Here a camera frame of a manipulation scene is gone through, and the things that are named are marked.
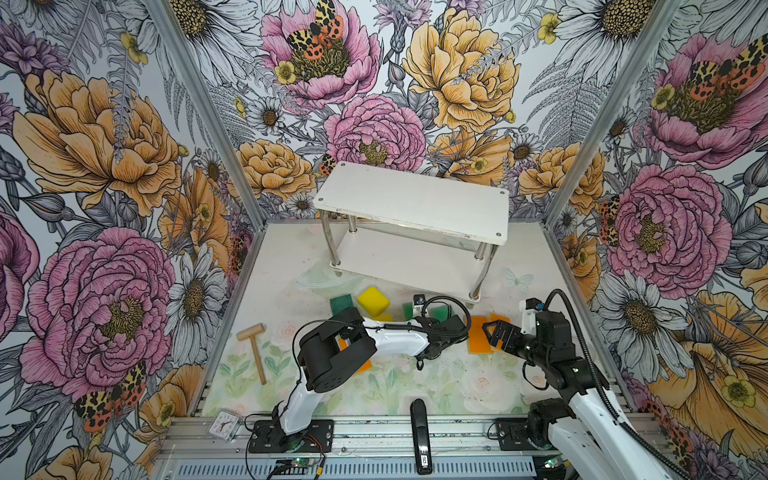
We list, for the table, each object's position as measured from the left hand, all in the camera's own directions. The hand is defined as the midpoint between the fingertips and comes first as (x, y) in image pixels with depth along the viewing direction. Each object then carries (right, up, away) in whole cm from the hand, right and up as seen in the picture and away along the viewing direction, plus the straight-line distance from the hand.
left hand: (417, 335), depth 92 cm
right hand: (+20, +2, -11) cm, 23 cm away
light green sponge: (-3, +8, -7) cm, 11 cm away
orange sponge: (-15, -6, -7) cm, 17 cm away
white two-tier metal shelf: (0, +31, -17) cm, 35 cm away
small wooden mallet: (-50, +1, 0) cm, 50 cm away
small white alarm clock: (-49, -17, -17) cm, 54 cm away
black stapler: (-1, -17, -21) cm, 27 cm away
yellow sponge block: (-14, +9, +6) cm, 18 cm away
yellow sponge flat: (-10, +4, +3) cm, 11 cm away
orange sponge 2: (+24, +5, +2) cm, 25 cm away
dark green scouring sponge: (-24, +9, +3) cm, 26 cm away
